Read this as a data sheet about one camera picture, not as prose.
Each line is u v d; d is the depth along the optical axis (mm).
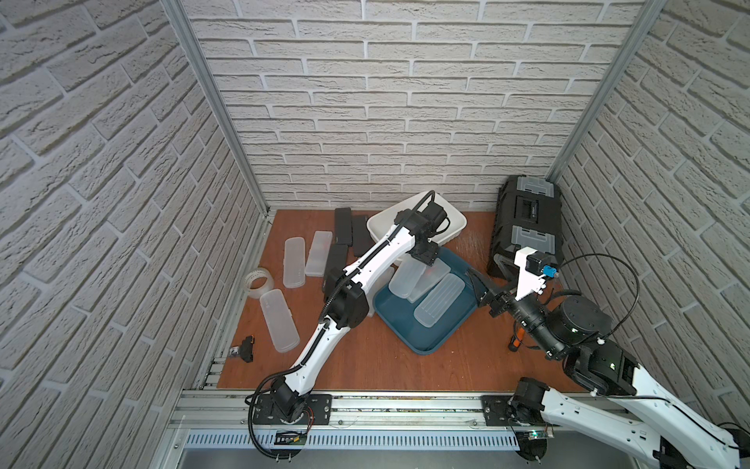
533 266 458
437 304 918
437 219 737
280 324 874
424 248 808
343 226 1141
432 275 974
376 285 941
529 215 967
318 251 1051
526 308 495
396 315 884
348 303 581
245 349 829
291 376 643
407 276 890
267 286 937
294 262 1005
